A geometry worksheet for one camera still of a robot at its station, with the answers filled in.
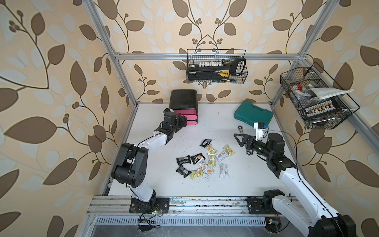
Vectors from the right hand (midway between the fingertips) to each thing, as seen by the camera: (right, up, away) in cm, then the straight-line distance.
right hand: (238, 135), depth 79 cm
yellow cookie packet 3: (-22, -22, +4) cm, 31 cm away
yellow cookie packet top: (-13, -11, +15) cm, 23 cm away
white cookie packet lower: (-17, -23, +5) cm, 29 cm away
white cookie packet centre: (-19, -19, +7) cm, 27 cm away
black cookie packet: (-31, -16, +10) cm, 36 cm away
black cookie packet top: (-17, -7, +16) cm, 24 cm away
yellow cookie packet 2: (-13, -16, +10) cm, 23 cm away
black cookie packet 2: (-23, -15, +10) cm, 30 cm away
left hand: (-28, +10, +12) cm, 32 cm away
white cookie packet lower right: (-7, -21, +6) cm, 23 cm away
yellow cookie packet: (-2, -11, +12) cm, 17 cm away
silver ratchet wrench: (+10, -13, +14) cm, 22 cm away
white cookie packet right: (-7, -14, +12) cm, 20 cm away
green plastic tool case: (+18, +13, +31) cm, 38 cm away
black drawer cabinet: (-31, +22, +23) cm, 45 cm away
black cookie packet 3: (-31, -21, +4) cm, 37 cm away
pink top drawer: (-30, +14, +23) cm, 40 cm away
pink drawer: (-26, +10, +16) cm, 33 cm away
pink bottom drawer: (-26, +6, +26) cm, 38 cm away
